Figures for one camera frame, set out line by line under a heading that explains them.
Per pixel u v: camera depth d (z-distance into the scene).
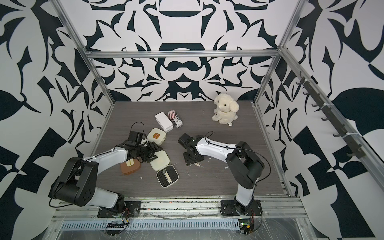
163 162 0.90
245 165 0.47
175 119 1.05
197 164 0.88
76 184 0.44
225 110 0.96
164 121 1.03
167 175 0.83
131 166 0.86
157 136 0.99
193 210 0.76
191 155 0.75
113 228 0.72
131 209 0.74
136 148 0.75
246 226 0.71
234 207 0.67
